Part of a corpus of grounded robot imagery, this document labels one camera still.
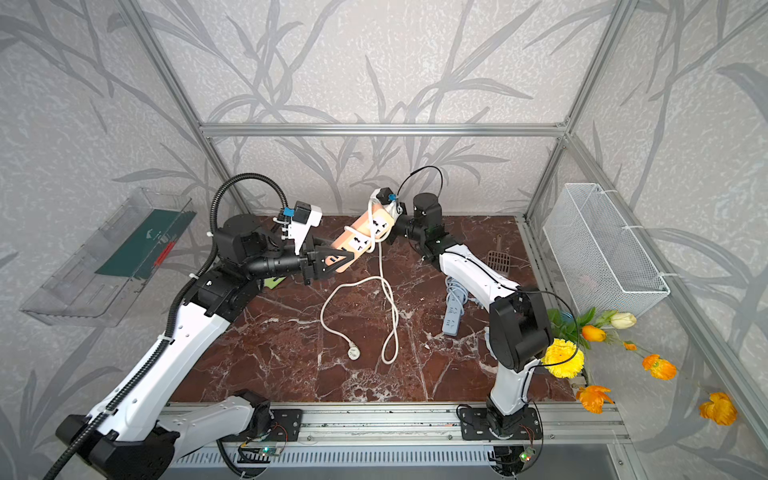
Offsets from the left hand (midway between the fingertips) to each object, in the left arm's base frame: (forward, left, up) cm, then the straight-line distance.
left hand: (348, 257), depth 59 cm
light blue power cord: (+12, -28, -33) cm, 46 cm away
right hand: (+22, -2, -9) cm, 24 cm away
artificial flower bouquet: (-9, -49, -16) cm, 53 cm away
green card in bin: (+8, +48, -7) cm, 50 cm away
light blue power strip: (+9, -28, -35) cm, 45 cm away
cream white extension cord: (-6, +2, -38) cm, 38 cm away
